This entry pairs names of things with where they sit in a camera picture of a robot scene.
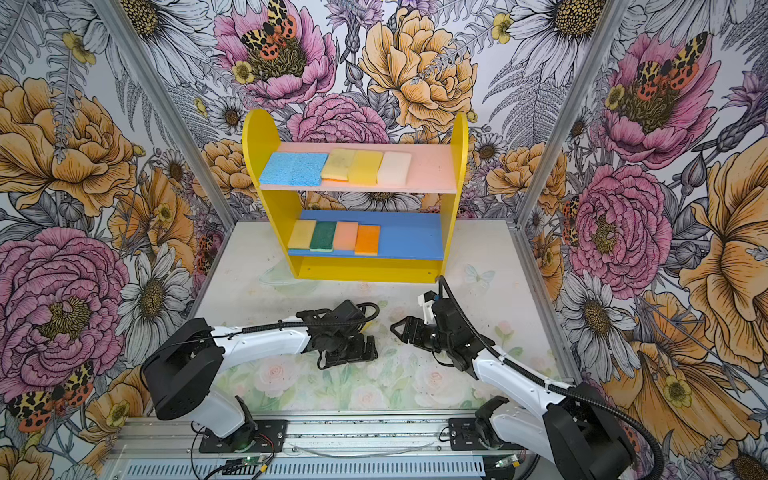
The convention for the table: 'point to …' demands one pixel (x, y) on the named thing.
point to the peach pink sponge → (345, 236)
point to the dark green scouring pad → (323, 236)
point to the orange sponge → (367, 241)
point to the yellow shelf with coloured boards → (414, 244)
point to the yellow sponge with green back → (302, 234)
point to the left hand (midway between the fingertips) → (359, 364)
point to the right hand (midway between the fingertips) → (399, 340)
